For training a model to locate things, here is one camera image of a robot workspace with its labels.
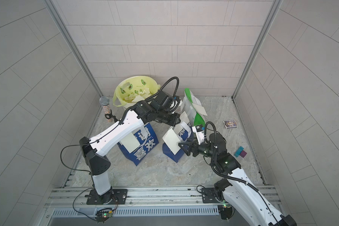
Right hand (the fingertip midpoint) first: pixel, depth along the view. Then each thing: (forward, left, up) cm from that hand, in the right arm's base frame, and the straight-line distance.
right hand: (183, 144), depth 71 cm
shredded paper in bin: (+32, +25, +5) cm, 41 cm away
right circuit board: (-28, -18, -19) cm, 38 cm away
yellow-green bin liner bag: (+42, +32, +6) cm, 53 cm away
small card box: (+21, -35, -18) cm, 45 cm away
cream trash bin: (+21, +29, +9) cm, 37 cm away
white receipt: (-1, +6, +5) cm, 7 cm away
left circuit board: (-25, +40, -16) cm, 50 cm away
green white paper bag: (+21, -7, +5) cm, 23 cm away
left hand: (+10, -1, +7) cm, 12 cm away
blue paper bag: (+7, +20, -5) cm, 22 cm away
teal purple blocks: (+2, -36, -18) cm, 40 cm away
